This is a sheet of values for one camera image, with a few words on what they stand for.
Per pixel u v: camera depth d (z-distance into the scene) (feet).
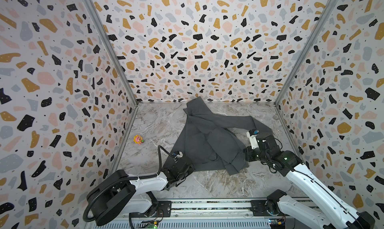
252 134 2.26
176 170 2.17
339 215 1.31
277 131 3.47
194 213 2.40
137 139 3.11
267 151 1.86
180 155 2.73
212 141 3.05
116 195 1.38
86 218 1.23
